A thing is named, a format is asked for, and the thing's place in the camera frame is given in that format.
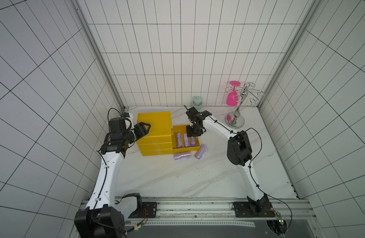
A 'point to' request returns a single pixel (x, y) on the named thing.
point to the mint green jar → (197, 102)
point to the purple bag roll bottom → (193, 142)
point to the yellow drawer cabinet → (158, 140)
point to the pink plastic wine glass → (232, 98)
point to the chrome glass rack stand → (236, 120)
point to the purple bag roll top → (179, 142)
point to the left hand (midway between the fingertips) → (146, 130)
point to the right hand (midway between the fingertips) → (191, 131)
